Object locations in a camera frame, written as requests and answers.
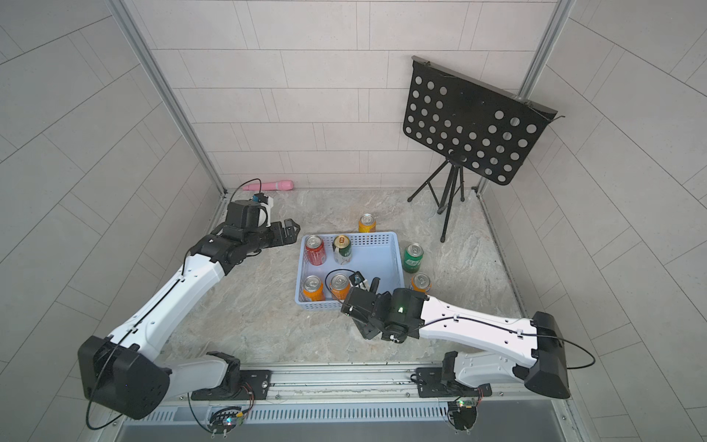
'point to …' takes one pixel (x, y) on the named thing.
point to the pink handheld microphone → (280, 185)
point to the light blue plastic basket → (327, 260)
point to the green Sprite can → (412, 257)
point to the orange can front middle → (340, 286)
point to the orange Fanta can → (421, 282)
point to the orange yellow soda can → (367, 224)
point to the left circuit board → (226, 419)
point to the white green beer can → (342, 249)
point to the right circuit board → (462, 413)
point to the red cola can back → (316, 250)
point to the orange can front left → (313, 289)
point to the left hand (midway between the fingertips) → (294, 226)
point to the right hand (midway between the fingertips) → (369, 319)
